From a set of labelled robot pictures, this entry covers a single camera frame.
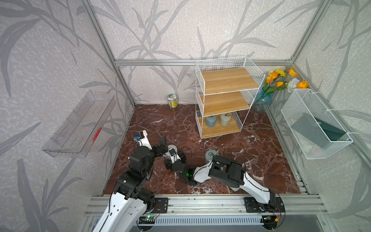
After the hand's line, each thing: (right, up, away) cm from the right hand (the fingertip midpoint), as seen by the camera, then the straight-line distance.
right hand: (170, 153), depth 92 cm
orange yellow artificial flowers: (+75, +50, +10) cm, 91 cm away
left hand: (-2, +12, -21) cm, 24 cm away
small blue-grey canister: (+27, +21, +10) cm, 36 cm away
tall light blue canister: (+24, +2, -10) cm, 26 cm away
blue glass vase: (+69, +35, +20) cm, 80 cm away
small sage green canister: (+37, +21, +9) cm, 44 cm away
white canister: (+1, +5, -4) cm, 7 cm away
